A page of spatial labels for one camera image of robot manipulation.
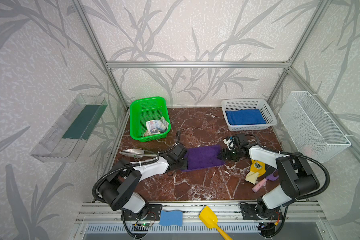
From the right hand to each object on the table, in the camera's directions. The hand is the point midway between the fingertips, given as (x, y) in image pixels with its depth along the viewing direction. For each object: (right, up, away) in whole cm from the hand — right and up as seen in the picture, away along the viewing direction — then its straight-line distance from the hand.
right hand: (220, 153), depth 93 cm
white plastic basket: (+22, +33, +23) cm, 46 cm away
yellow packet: (+21, -7, -7) cm, 23 cm away
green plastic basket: (-56, +29, +26) cm, 68 cm away
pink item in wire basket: (+40, +5, -19) cm, 44 cm away
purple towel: (-11, -3, 0) cm, 11 cm away
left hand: (-21, -3, -3) cm, 21 cm away
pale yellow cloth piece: (+16, -12, -9) cm, 22 cm away
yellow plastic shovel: (-10, -27, -22) cm, 36 cm away
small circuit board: (-42, -30, -22) cm, 56 cm away
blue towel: (+22, +23, +19) cm, 37 cm away
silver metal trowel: (-52, -1, +2) cm, 52 cm away
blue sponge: (-29, -27, -21) cm, 45 cm away
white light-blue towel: (-40, +16, -1) cm, 44 cm away
